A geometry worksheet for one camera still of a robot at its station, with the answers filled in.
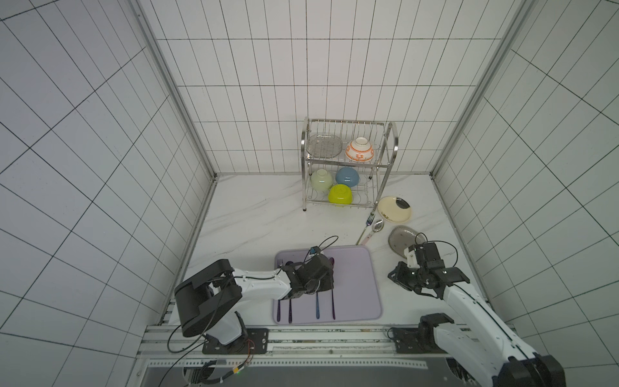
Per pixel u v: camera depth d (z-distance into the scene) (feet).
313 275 2.11
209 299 1.42
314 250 2.62
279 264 2.87
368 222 3.32
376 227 3.21
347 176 3.53
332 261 2.92
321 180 3.50
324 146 3.03
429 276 2.00
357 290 2.69
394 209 3.50
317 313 2.55
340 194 3.32
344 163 2.81
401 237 3.17
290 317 2.54
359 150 2.78
